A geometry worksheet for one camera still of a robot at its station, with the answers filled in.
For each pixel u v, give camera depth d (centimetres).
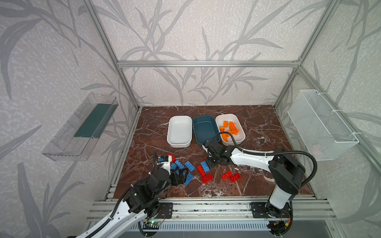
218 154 68
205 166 87
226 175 84
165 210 73
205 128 107
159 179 55
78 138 64
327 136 62
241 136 101
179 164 87
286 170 46
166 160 67
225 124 108
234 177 84
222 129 102
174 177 65
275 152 51
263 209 74
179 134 102
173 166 87
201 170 87
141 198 55
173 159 91
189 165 88
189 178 83
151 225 72
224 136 93
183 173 67
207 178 83
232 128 102
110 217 49
